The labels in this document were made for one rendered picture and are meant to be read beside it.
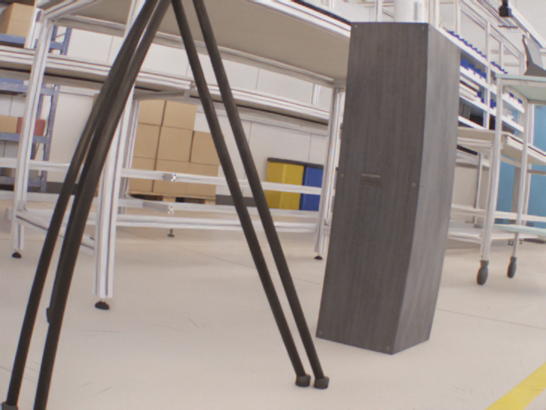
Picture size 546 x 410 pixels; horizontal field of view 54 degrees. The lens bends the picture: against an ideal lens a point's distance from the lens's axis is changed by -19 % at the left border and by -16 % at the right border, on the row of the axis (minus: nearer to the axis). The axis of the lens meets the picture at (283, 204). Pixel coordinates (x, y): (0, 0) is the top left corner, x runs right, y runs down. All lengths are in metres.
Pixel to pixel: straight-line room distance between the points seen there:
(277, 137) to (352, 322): 6.70
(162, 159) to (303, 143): 3.27
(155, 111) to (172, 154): 0.45
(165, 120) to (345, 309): 4.27
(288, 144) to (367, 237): 6.84
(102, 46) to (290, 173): 3.05
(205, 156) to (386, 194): 4.58
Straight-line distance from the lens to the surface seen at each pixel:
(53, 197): 3.50
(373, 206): 1.56
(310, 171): 8.16
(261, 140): 8.00
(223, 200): 7.62
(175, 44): 2.68
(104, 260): 1.64
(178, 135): 5.80
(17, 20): 5.52
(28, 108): 2.25
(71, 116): 6.28
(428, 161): 1.55
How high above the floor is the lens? 0.40
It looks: 2 degrees down
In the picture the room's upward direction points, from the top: 7 degrees clockwise
